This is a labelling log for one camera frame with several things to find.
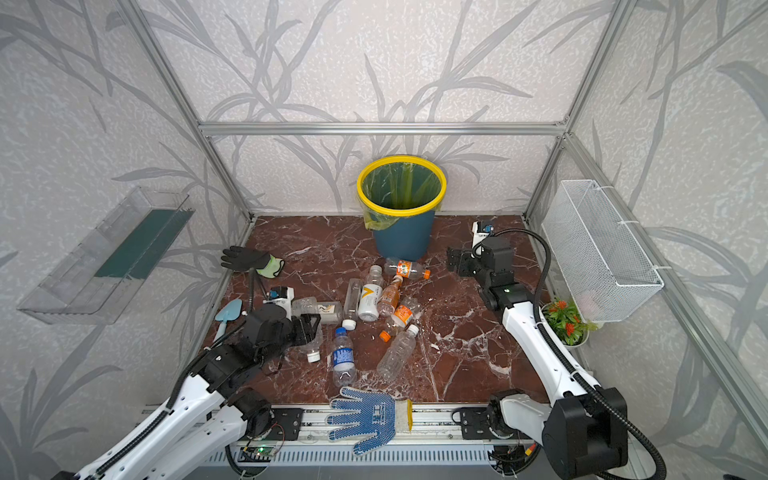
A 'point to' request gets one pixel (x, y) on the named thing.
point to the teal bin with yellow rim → (397, 197)
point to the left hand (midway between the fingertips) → (318, 311)
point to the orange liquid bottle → (389, 300)
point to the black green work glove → (241, 259)
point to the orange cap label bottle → (409, 310)
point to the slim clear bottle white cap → (351, 303)
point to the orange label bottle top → (412, 270)
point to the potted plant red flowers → (565, 320)
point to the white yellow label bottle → (371, 295)
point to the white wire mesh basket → (600, 263)
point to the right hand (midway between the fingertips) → (465, 240)
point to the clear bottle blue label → (343, 359)
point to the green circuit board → (265, 451)
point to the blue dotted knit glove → (375, 413)
